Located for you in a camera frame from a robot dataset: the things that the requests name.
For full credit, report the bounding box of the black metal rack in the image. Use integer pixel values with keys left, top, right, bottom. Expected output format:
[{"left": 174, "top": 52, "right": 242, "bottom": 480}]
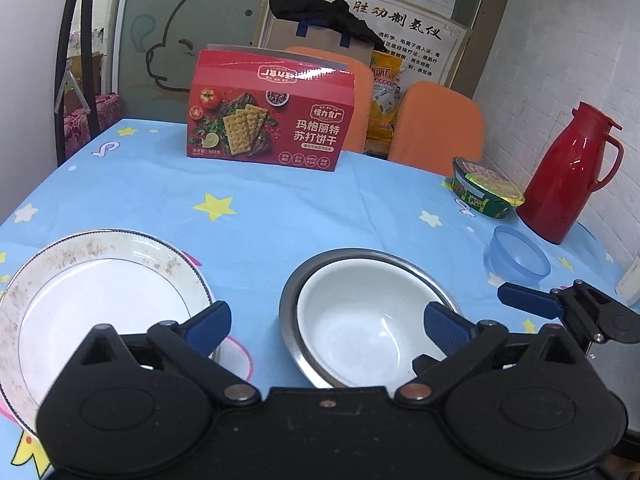
[{"left": 54, "top": 0, "right": 131, "bottom": 168}]

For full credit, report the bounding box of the white gold-rimmed deep plate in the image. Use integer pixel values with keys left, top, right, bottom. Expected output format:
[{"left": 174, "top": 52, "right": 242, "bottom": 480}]
[{"left": 0, "top": 230, "right": 217, "bottom": 433}]

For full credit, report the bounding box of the orange chair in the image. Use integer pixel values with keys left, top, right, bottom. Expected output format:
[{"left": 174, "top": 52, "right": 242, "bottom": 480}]
[
  {"left": 282, "top": 46, "right": 376, "bottom": 156},
  {"left": 387, "top": 81, "right": 486, "bottom": 177}
]

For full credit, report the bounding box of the pink floral box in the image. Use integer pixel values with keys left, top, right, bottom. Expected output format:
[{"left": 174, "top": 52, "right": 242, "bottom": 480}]
[{"left": 64, "top": 94, "right": 122, "bottom": 161}]

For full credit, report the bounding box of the green instant noodle cup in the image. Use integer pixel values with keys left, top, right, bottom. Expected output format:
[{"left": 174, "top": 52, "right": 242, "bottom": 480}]
[{"left": 451, "top": 156, "right": 526, "bottom": 221}]

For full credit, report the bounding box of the white ceramic bowl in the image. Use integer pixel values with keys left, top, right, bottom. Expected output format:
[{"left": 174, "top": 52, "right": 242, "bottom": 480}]
[{"left": 296, "top": 260, "right": 453, "bottom": 390}]

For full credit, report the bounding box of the blue translucent plastic bowl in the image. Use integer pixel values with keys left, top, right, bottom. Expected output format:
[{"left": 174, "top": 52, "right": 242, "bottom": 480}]
[{"left": 483, "top": 225, "right": 552, "bottom": 283}]

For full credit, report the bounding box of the red cracker box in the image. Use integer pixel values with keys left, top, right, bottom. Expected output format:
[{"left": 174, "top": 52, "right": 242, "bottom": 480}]
[{"left": 187, "top": 45, "right": 357, "bottom": 174}]

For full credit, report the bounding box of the cardboard box with blue handles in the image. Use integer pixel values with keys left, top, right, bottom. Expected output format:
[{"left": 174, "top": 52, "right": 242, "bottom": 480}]
[{"left": 257, "top": 15, "right": 388, "bottom": 63}]

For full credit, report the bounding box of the stainless steel bowl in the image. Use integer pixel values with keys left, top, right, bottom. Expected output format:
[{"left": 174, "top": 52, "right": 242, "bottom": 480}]
[{"left": 279, "top": 248, "right": 463, "bottom": 390}]

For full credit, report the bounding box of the framed text wall poster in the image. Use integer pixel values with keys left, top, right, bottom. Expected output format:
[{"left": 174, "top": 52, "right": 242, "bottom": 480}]
[{"left": 252, "top": 0, "right": 473, "bottom": 96}]

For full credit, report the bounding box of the yellow snack bag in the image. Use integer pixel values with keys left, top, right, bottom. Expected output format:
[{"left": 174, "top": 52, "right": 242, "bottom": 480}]
[{"left": 365, "top": 52, "right": 408, "bottom": 158}]

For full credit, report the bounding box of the red thermos jug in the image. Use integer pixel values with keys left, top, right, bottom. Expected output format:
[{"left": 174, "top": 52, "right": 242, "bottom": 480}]
[{"left": 516, "top": 101, "right": 625, "bottom": 246}]

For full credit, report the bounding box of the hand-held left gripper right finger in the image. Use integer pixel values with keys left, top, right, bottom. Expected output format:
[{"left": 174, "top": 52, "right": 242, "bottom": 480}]
[{"left": 395, "top": 301, "right": 583, "bottom": 408}]

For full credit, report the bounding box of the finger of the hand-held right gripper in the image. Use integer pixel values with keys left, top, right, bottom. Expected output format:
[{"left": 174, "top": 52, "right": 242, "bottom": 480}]
[{"left": 497, "top": 280, "right": 608, "bottom": 346}]

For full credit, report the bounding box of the cardboard box with black cloth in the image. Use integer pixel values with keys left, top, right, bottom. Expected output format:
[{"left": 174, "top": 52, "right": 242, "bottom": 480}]
[{"left": 269, "top": 0, "right": 388, "bottom": 52}]

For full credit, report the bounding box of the blue cartoon printed tablecloth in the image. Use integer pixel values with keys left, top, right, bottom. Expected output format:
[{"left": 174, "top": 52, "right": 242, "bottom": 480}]
[{"left": 0, "top": 117, "right": 640, "bottom": 480}]

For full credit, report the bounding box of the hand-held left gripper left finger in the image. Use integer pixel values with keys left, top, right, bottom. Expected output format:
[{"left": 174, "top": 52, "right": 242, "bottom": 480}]
[{"left": 75, "top": 300, "right": 262, "bottom": 408}]

